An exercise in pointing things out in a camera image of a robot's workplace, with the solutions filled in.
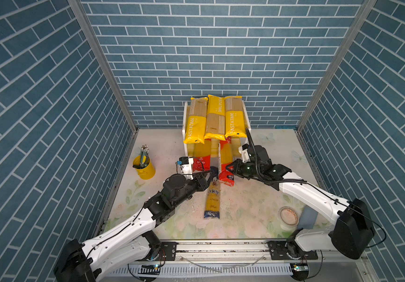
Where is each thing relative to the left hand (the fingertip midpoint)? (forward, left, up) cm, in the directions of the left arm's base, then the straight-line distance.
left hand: (216, 175), depth 71 cm
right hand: (+7, -5, -5) cm, 10 cm away
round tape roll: (-9, -36, -24) cm, 44 cm away
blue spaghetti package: (-3, +1, -22) cm, 22 cm away
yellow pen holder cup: (+13, +36, -14) cm, 41 cm away
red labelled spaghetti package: (+2, -4, -4) cm, 6 cm away
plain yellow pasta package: (+19, 0, +10) cm, 22 cm away
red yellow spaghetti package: (+14, +6, -6) cm, 17 cm away
